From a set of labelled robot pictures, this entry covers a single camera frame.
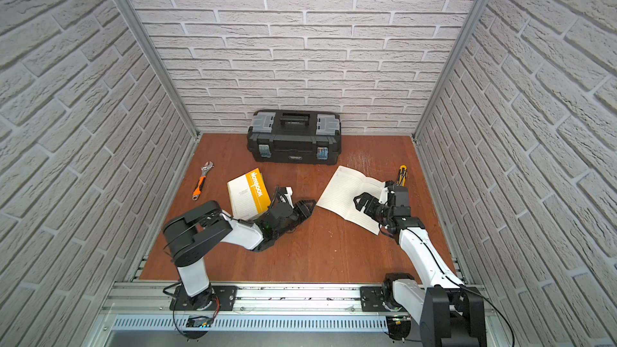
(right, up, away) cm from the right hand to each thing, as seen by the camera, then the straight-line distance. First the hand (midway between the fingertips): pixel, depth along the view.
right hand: (366, 204), depth 86 cm
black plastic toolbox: (-27, +26, +9) cm, 39 cm away
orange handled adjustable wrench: (-68, +3, +11) cm, 69 cm away
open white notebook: (-9, 0, +13) cm, 15 cm away
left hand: (-17, 0, +1) cm, 17 cm away
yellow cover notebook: (-46, +2, +7) cm, 46 cm away
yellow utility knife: (+20, +10, +17) cm, 28 cm away
